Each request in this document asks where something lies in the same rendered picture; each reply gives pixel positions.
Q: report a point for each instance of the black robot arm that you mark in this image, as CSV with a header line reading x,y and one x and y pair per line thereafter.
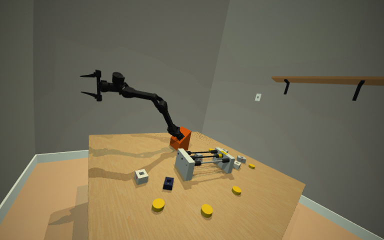
x,y
129,92

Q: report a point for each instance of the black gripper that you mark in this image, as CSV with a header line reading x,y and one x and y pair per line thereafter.
x,y
104,86

